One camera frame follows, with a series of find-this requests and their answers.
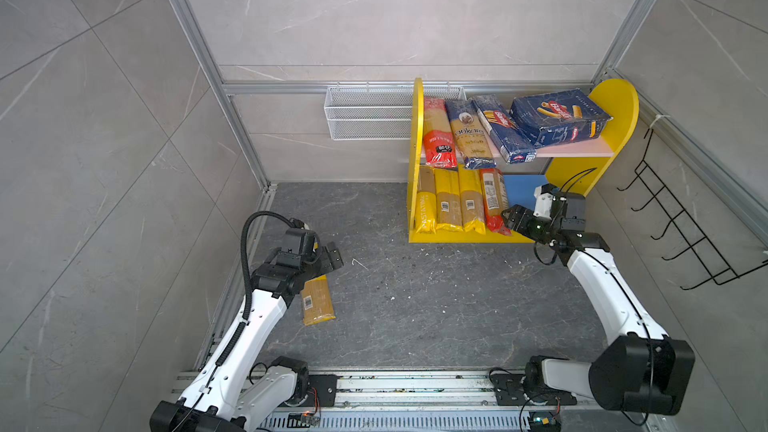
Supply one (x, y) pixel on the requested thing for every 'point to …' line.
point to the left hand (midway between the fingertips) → (325, 250)
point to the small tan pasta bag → (316, 302)
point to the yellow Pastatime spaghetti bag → (425, 209)
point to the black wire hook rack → (714, 262)
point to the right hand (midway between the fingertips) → (511, 213)
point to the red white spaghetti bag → (495, 199)
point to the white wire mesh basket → (365, 113)
